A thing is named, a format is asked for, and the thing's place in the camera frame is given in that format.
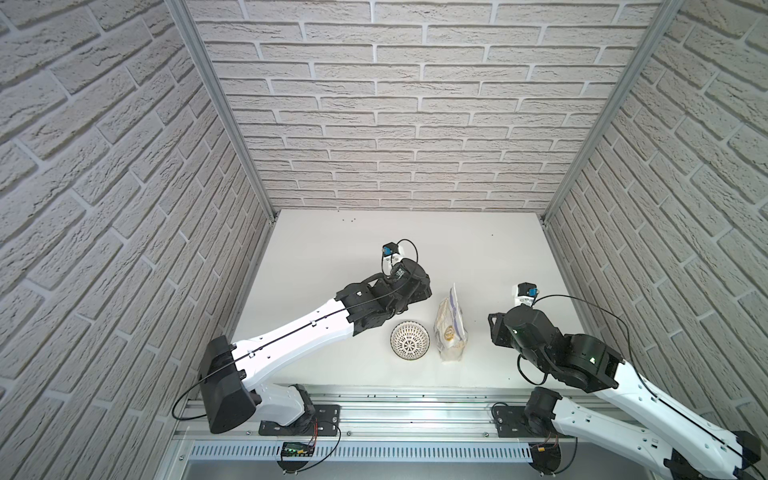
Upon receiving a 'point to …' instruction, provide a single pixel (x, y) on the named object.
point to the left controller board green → (297, 449)
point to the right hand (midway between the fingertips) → (488, 319)
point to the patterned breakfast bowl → (410, 340)
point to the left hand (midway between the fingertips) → (422, 270)
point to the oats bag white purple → (450, 329)
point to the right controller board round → (546, 458)
